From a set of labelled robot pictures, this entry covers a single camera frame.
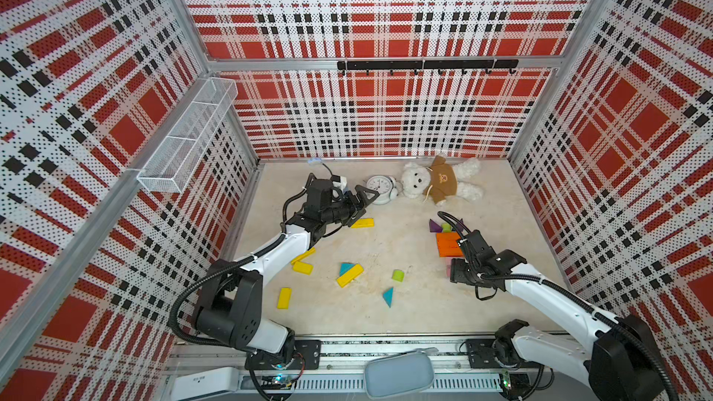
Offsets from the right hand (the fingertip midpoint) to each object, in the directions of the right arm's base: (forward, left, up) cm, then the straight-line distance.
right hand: (466, 273), depth 84 cm
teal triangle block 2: (+3, +38, -2) cm, 38 cm away
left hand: (+16, +27, +16) cm, 36 cm away
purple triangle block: (+19, +6, -5) cm, 21 cm away
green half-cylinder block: (+1, +21, -4) cm, 21 cm away
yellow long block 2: (-5, +43, +26) cm, 50 cm away
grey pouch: (-25, +22, 0) cm, 34 cm away
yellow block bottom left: (-6, +56, -3) cm, 56 cm away
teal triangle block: (-5, +24, -4) cm, 25 cm away
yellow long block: (+1, +36, -4) cm, 37 cm away
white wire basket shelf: (+32, +96, +18) cm, 103 cm away
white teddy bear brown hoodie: (+35, +2, +3) cm, 35 cm away
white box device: (-28, +68, +5) cm, 74 cm away
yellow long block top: (+21, +33, -4) cm, 39 cm away
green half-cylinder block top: (+19, +2, -5) cm, 20 cm away
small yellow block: (+4, +52, -4) cm, 53 cm away
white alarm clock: (+35, +24, -1) cm, 43 cm away
